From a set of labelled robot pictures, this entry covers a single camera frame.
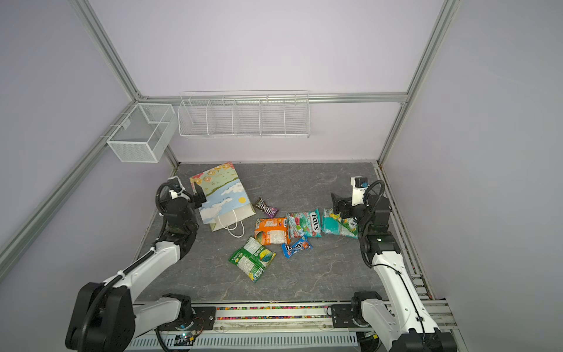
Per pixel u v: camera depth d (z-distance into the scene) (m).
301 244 0.89
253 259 0.84
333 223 0.94
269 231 0.91
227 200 0.92
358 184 0.64
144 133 1.00
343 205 0.68
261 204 1.00
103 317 0.40
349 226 0.91
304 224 0.94
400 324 0.42
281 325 0.74
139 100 0.92
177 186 0.68
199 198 0.78
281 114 1.05
